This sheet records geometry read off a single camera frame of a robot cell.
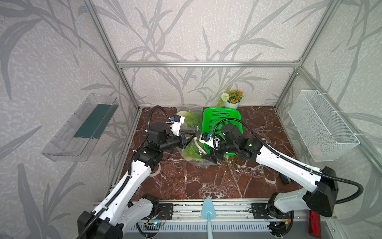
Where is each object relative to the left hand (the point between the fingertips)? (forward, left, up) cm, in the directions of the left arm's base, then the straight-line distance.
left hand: (195, 136), depth 69 cm
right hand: (-1, -5, -7) cm, 8 cm away
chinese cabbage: (+27, +3, -20) cm, 34 cm away
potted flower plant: (+43, -26, -15) cm, 52 cm away
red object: (-32, -55, -23) cm, 67 cm away
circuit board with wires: (-31, +18, -29) cm, 46 cm away
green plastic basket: (+35, -11, -26) cm, 45 cm away
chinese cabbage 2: (-4, +2, -8) cm, 9 cm away
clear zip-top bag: (+40, +5, -23) cm, 46 cm away
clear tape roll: (-8, +25, -28) cm, 38 cm away
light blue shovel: (-27, -7, -27) cm, 39 cm away
